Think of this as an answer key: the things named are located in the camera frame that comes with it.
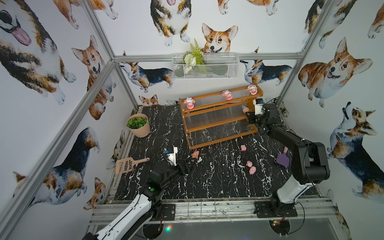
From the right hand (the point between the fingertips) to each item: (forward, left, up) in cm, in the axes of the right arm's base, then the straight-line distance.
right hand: (247, 109), depth 93 cm
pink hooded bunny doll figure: (-6, +34, +13) cm, 37 cm away
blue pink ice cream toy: (+2, +1, -1) cm, 3 cm away
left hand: (-30, +32, -4) cm, 44 cm away
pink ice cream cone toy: (-22, +33, -16) cm, 42 cm away
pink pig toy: (-28, +1, -16) cm, 32 cm away
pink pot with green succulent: (-8, +67, -4) cm, 67 cm away
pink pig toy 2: (-32, 0, -17) cm, 36 cm away
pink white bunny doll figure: (+5, -2, +12) cm, 13 cm away
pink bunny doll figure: (+1, +14, +13) cm, 19 cm away
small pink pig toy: (-17, +2, -17) cm, 24 cm away
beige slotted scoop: (-27, +74, -17) cm, 81 cm away
